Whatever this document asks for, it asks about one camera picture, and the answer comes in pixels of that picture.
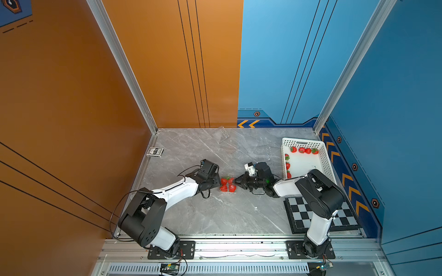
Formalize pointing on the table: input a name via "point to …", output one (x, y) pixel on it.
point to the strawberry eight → (286, 156)
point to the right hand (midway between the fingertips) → (233, 181)
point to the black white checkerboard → (300, 217)
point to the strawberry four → (315, 150)
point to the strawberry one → (293, 149)
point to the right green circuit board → (324, 267)
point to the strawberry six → (289, 174)
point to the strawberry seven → (288, 165)
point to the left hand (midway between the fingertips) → (218, 178)
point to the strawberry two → (301, 150)
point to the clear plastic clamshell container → (227, 183)
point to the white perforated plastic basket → (299, 156)
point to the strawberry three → (308, 150)
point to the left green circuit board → (169, 268)
